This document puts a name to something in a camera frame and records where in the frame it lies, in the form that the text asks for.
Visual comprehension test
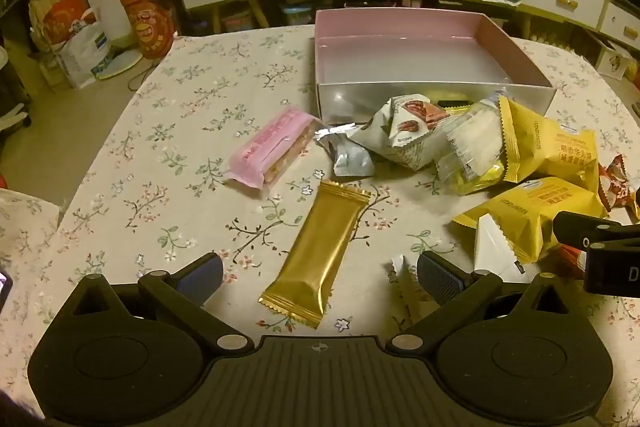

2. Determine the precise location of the clear rice cracker packet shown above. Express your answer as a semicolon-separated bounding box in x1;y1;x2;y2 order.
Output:
435;94;506;182

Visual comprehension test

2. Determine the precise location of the small silver snack packet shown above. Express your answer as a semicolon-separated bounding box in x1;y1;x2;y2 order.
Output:
315;123;377;178

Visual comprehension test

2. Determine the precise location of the pink cardboard box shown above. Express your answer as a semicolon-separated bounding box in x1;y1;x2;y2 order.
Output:
314;9;557;124

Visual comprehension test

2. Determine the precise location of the white snack packet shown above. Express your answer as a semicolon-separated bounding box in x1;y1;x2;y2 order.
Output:
472;213;536;284

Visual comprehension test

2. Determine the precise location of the yellow snack packet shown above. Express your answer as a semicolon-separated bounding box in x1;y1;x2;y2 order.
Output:
451;177;608;264
498;96;600;194

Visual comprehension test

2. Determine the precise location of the gold snack bar packet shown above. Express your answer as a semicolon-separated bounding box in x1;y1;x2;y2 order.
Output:
258;180;372;330

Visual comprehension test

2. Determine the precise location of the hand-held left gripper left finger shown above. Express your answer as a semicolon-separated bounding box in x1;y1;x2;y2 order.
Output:
64;252;254;356

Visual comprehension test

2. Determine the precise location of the white shopping bag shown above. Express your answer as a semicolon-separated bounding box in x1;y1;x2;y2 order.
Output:
55;9;113;90

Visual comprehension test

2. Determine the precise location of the white nut print packet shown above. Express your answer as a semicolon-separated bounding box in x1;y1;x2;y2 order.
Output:
347;93;453;172

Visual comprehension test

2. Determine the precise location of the floral tablecloth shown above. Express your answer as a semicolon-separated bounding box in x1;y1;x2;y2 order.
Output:
0;26;640;427

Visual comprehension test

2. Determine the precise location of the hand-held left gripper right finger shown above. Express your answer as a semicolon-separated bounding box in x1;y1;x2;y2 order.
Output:
386;251;577;356

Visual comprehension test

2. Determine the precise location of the black floor cable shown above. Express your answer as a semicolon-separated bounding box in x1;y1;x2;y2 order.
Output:
127;57;161;90

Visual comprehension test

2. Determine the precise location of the red bag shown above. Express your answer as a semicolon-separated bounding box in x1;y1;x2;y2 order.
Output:
42;0;91;42

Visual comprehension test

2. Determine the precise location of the orange printed bag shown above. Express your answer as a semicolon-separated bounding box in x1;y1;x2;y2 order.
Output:
120;0;178;60

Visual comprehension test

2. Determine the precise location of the small white gold wrapper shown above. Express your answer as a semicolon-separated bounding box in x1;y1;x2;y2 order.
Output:
389;254;441;308

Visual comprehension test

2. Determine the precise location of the round white floor pad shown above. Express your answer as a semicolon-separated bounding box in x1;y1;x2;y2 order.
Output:
95;49;143;80

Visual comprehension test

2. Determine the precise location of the pink snack packet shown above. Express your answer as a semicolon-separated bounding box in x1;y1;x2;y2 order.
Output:
222;104;326;200

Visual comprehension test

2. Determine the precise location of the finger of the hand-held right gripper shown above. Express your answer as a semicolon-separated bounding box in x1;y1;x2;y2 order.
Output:
552;210;640;253

